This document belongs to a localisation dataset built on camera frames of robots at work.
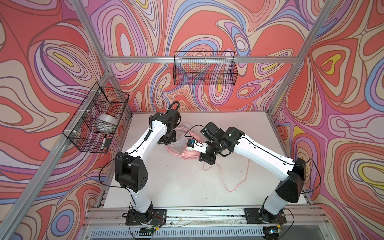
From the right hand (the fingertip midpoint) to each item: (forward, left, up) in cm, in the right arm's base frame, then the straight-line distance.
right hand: (203, 160), depth 74 cm
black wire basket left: (+30, +56, +17) cm, 65 cm away
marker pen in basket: (+8, +49, +9) cm, 50 cm away
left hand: (+14, +19, -2) cm, 23 cm away
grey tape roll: (+13, +47, +16) cm, 51 cm away
